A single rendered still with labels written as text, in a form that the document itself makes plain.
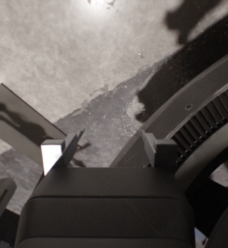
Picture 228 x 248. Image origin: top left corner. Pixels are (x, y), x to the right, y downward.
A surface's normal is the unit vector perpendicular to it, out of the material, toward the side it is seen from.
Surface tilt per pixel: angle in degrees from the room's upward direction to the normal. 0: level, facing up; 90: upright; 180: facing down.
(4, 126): 0
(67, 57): 0
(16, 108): 0
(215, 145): 45
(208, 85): 90
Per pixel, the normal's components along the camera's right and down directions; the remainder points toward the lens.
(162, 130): -0.66, -0.63
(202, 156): -0.20, -0.15
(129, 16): -0.12, 0.62
